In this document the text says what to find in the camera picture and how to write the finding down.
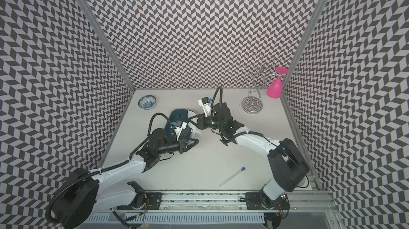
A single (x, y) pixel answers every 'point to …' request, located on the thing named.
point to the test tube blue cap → (228, 180)
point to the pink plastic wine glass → (275, 89)
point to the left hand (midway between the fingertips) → (198, 143)
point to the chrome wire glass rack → (260, 74)
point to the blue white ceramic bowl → (147, 101)
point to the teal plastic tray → (180, 114)
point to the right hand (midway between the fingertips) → (190, 121)
